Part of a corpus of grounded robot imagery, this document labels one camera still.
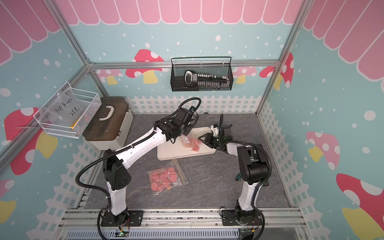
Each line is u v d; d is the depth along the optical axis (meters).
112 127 0.87
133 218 0.74
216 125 0.92
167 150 0.97
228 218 0.74
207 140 0.87
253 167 0.50
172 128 0.58
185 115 0.62
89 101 0.81
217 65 0.89
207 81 0.89
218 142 0.85
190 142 0.92
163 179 0.84
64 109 0.68
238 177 0.86
